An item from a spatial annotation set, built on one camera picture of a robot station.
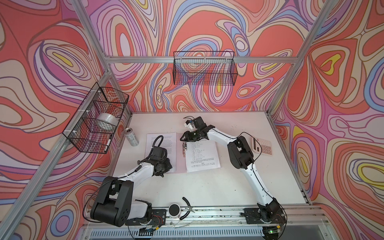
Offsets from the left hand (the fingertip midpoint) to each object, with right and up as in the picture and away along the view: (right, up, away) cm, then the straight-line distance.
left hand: (171, 165), depth 91 cm
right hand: (+7, +14, +11) cm, 18 cm away
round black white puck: (+4, -17, -19) cm, 26 cm away
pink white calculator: (+60, +11, +7) cm, 61 cm away
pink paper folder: (+5, +3, +2) cm, 6 cm away
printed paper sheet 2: (+19, +6, +3) cm, 20 cm away
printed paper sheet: (-3, +13, +10) cm, 17 cm away
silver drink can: (-25, +17, +1) cm, 31 cm away
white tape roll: (-29, +27, -18) cm, 44 cm away
